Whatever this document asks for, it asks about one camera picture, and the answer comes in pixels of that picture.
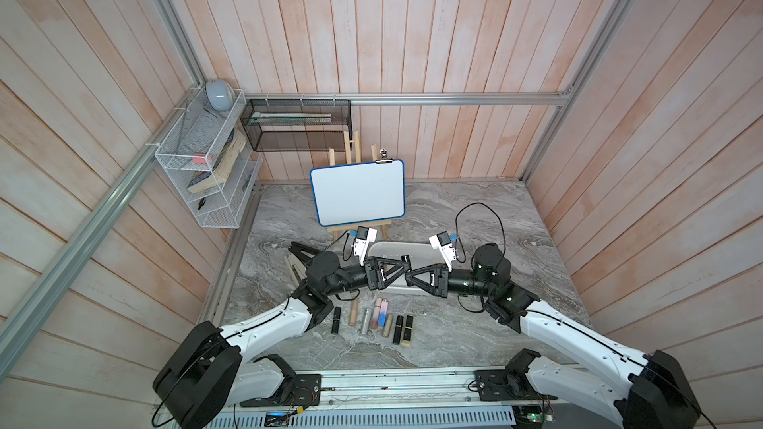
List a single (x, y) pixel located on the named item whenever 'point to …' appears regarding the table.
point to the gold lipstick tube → (387, 326)
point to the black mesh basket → (300, 124)
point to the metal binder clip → (384, 159)
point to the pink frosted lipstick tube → (376, 313)
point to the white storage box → (420, 254)
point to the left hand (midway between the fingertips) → (404, 271)
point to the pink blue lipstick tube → (381, 320)
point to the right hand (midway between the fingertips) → (408, 277)
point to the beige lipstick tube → (354, 311)
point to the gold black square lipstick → (407, 330)
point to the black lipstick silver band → (336, 321)
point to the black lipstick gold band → (398, 330)
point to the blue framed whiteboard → (358, 193)
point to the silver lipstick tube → (367, 321)
